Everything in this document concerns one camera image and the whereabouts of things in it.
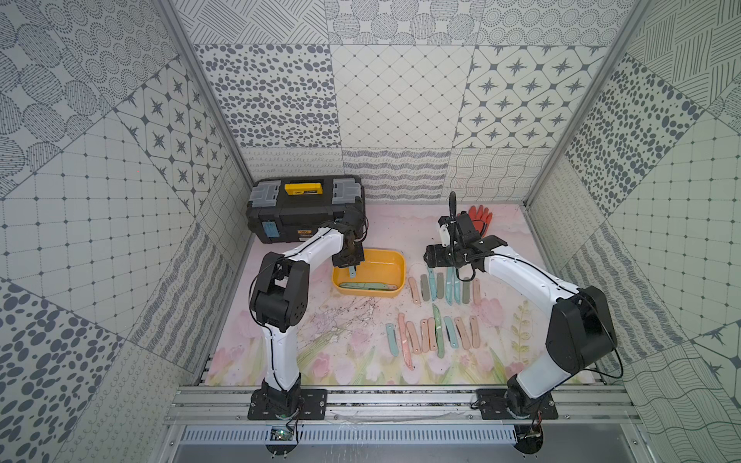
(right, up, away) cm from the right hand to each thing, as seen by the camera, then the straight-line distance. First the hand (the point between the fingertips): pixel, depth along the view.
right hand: (437, 259), depth 89 cm
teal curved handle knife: (+6, -10, +9) cm, 14 cm away
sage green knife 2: (+11, -12, +7) cm, 18 cm away
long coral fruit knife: (-11, -24, -4) cm, 27 cm away
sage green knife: (+3, -10, +9) cm, 14 cm away
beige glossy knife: (-6, -11, +6) cm, 14 cm away
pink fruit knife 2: (-2, -22, -3) cm, 23 cm away
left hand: (-23, -2, +7) cm, 24 cm away
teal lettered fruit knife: (+1, -9, +9) cm, 13 cm away
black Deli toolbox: (-49, +16, +7) cm, 52 cm away
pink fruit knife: (-4, -23, -4) cm, 24 cm away
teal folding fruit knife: (+4, -22, -3) cm, 23 cm away
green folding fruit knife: (0, -22, -3) cm, 22 cm away
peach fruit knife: (+7, -22, -3) cm, 24 cm away
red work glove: (+23, +14, +25) cm, 37 cm away
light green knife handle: (-22, -10, +6) cm, 25 cm away
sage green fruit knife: (-3, -11, +8) cm, 13 cm away
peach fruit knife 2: (+11, -23, -3) cm, 26 cm away
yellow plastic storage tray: (-18, -4, +13) cm, 23 cm away
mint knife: (-27, -5, +6) cm, 29 cm away
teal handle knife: (+8, -12, +6) cm, 16 cm away
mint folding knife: (-15, -23, -3) cm, 27 cm away
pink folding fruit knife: (-8, -24, -4) cm, 25 cm away
